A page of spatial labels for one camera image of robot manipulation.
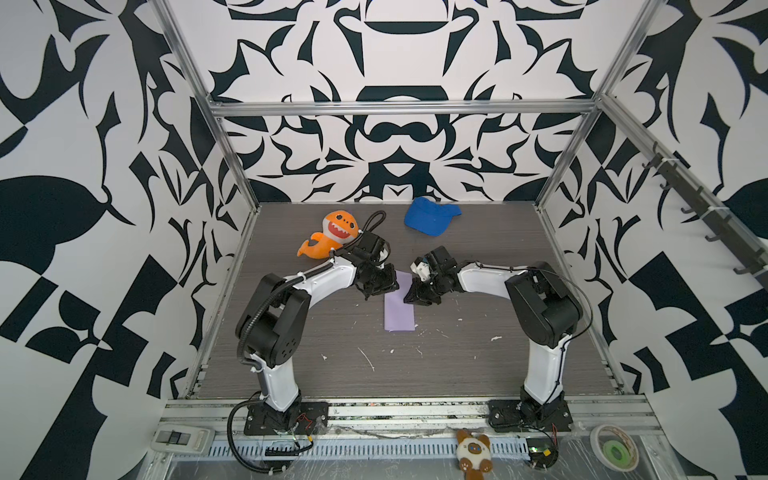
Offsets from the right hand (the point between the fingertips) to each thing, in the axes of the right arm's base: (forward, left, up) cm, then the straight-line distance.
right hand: (407, 298), depth 94 cm
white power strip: (-36, +54, +3) cm, 65 cm away
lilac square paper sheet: (-5, +3, -2) cm, 6 cm away
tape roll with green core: (-38, -46, -2) cm, 60 cm away
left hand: (+2, +2, +7) cm, 7 cm away
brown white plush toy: (-39, -13, +2) cm, 41 cm away
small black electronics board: (-39, -30, -3) cm, 49 cm away
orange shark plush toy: (+22, +22, +8) cm, 32 cm away
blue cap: (+32, -10, +1) cm, 33 cm away
